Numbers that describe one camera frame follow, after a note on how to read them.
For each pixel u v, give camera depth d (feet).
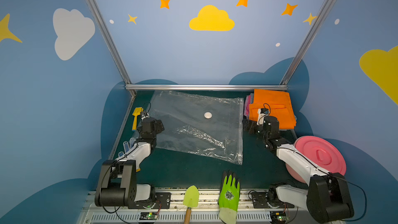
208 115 3.53
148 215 2.33
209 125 3.39
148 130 2.26
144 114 2.58
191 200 2.46
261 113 2.54
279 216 2.35
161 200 2.45
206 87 4.57
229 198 2.45
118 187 1.37
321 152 2.35
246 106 3.64
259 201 2.44
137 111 3.53
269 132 2.17
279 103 3.32
